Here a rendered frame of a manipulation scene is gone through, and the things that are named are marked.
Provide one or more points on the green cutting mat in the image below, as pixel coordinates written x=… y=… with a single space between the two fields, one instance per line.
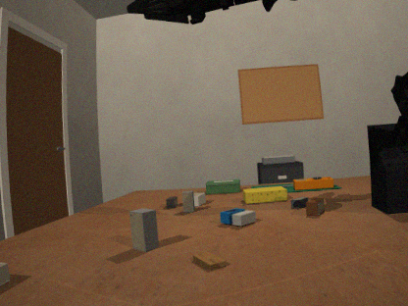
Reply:
x=289 y=188

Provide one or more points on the orange rectangular block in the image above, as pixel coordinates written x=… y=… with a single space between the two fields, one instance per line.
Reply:
x=313 y=183

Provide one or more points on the blue block with black rectangle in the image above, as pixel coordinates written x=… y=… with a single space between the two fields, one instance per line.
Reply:
x=226 y=215

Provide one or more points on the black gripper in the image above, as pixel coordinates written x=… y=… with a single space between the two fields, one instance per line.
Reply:
x=156 y=10

